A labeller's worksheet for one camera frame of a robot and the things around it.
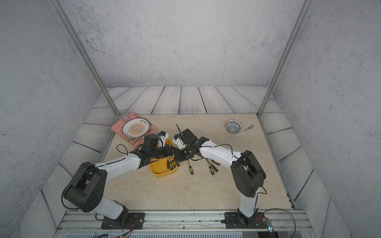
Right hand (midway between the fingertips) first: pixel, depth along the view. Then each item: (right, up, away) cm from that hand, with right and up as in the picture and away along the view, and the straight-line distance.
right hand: (175, 158), depth 83 cm
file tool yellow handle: (+8, -8, +8) cm, 14 cm away
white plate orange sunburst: (-33, +17, +28) cm, 47 cm away
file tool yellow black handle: (-4, -7, +8) cm, 11 cm away
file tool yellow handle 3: (+24, -5, +10) cm, 26 cm away
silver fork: (+52, +17, +28) cm, 61 cm away
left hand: (+2, +4, +4) cm, 6 cm away
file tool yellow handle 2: (+20, -7, +8) cm, 23 cm away
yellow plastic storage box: (-11, -7, +8) cm, 15 cm away
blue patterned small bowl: (+39, +18, +28) cm, 51 cm away
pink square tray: (-47, +17, +28) cm, 57 cm away
